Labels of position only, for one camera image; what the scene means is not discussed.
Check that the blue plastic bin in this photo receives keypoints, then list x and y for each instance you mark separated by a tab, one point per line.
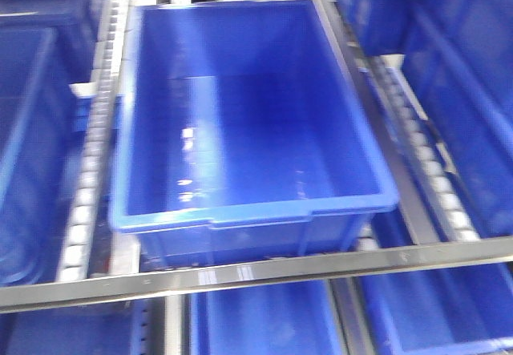
256	130

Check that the steel rack on castors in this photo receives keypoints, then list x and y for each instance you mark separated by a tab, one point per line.
280	271

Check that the row of blue bins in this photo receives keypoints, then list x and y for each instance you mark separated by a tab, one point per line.
28	150

